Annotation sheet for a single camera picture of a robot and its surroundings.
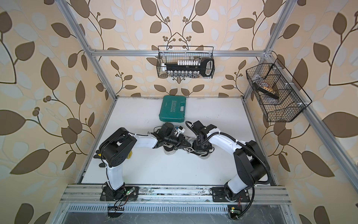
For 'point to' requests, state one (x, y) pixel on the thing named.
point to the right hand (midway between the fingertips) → (200, 150)
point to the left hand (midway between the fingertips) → (189, 144)
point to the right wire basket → (278, 101)
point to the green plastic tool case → (173, 108)
